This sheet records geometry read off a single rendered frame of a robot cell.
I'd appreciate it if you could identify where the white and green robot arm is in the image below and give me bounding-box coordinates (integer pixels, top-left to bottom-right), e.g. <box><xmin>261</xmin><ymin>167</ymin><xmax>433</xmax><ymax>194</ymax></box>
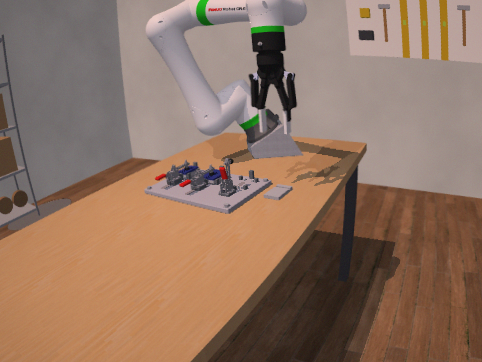
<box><xmin>146</xmin><ymin>0</ymin><xmax>307</xmax><ymax>143</ymax></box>

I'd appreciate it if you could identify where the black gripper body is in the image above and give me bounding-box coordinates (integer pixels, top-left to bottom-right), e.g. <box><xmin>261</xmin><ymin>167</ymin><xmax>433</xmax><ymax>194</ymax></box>
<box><xmin>256</xmin><ymin>53</ymin><xmax>286</xmax><ymax>84</ymax></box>

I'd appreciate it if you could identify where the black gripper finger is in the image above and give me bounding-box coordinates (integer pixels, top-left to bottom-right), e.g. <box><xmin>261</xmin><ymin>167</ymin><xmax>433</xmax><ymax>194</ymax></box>
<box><xmin>249</xmin><ymin>72</ymin><xmax>270</xmax><ymax>132</ymax></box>
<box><xmin>270</xmin><ymin>71</ymin><xmax>297</xmax><ymax>134</ymax></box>

